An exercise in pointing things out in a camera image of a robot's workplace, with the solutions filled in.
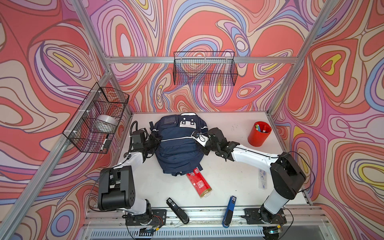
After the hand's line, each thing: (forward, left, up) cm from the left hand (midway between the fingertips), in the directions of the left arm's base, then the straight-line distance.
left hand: (163, 135), depth 90 cm
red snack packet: (-25, -22, -12) cm, 36 cm away
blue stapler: (-40, -36, -9) cm, 54 cm away
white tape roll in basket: (-7, +24, +20) cm, 32 cm away
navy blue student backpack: (-11, -9, -1) cm, 15 cm away
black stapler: (-40, -11, -10) cm, 43 cm away
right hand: (-5, -22, -1) cm, 23 cm away
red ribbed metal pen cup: (+1, -59, 0) cm, 59 cm away
